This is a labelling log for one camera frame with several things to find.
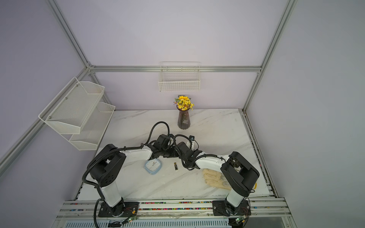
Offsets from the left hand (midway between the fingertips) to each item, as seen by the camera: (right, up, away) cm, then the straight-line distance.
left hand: (179, 154), depth 92 cm
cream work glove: (+22, -13, -8) cm, 27 cm away
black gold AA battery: (-2, -7, -4) cm, 8 cm away
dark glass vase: (+3, +21, +10) cm, 24 cm away
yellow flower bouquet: (+3, +34, -1) cm, 34 cm away
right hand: (+5, +2, 0) cm, 5 cm away
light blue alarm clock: (-16, -6, -5) cm, 18 cm away
